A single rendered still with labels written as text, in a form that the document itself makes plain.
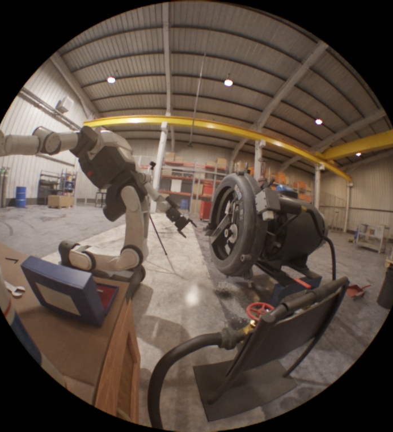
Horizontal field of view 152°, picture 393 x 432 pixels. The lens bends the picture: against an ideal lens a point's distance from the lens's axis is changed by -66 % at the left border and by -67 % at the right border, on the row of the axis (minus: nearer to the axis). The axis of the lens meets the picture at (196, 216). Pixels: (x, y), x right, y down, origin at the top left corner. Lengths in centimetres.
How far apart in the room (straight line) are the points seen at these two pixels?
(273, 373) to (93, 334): 76
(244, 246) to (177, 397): 79
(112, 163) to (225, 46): 797
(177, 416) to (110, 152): 122
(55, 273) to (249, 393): 77
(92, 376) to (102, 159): 87
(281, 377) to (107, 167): 137
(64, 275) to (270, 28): 834
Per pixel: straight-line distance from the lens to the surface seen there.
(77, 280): 25
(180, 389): 75
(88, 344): 31
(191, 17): 796
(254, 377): 83
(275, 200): 74
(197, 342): 34
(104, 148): 89
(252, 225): 77
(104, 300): 39
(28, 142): 62
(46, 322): 37
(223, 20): 791
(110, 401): 34
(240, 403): 76
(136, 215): 79
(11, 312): 18
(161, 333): 92
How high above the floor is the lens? 71
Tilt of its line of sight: 4 degrees down
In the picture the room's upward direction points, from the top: 7 degrees clockwise
